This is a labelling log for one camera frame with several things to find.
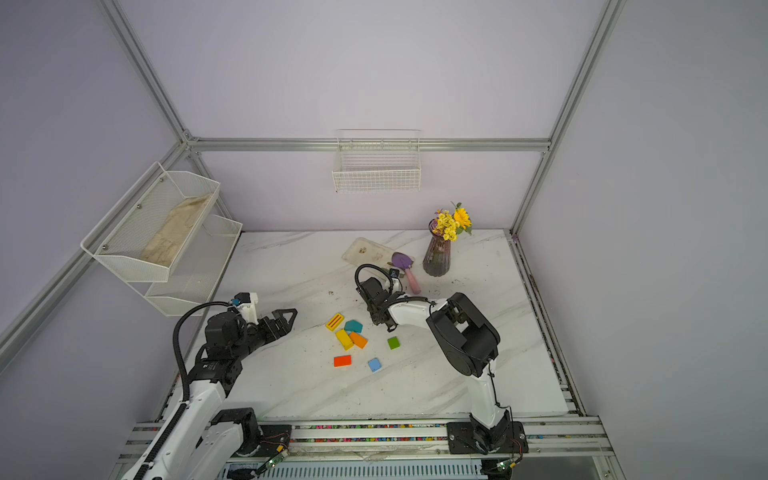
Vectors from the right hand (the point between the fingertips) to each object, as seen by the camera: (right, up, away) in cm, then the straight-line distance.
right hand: (384, 301), depth 98 cm
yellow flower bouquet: (+20, +24, -10) cm, 33 cm away
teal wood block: (-10, -7, -4) cm, 13 cm away
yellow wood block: (-12, -11, -8) cm, 18 cm away
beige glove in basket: (-56, +18, -22) cm, 63 cm away
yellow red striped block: (-16, -6, -4) cm, 17 cm away
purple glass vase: (+18, +13, +3) cm, 22 cm away
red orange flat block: (-12, -16, -12) cm, 23 cm away
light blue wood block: (-2, -17, -12) cm, 21 cm away
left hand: (-27, -2, -17) cm, 32 cm away
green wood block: (+3, -12, -8) cm, 14 cm away
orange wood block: (-8, -11, -8) cm, 16 cm away
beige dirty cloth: (-8, +17, +16) cm, 25 cm away
